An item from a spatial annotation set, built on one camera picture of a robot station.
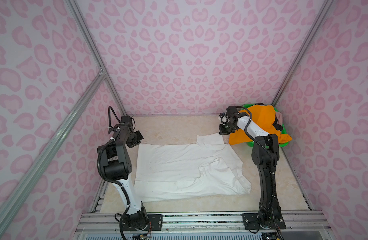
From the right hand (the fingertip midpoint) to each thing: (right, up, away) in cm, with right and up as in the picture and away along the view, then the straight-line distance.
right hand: (219, 130), depth 102 cm
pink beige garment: (+42, +10, +2) cm, 43 cm away
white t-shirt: (-10, -23, -11) cm, 27 cm away
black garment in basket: (+37, +3, -4) cm, 37 cm away
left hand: (-51, -5, -4) cm, 51 cm away
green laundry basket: (+42, 0, -4) cm, 42 cm away
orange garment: (+27, +9, -7) cm, 29 cm away
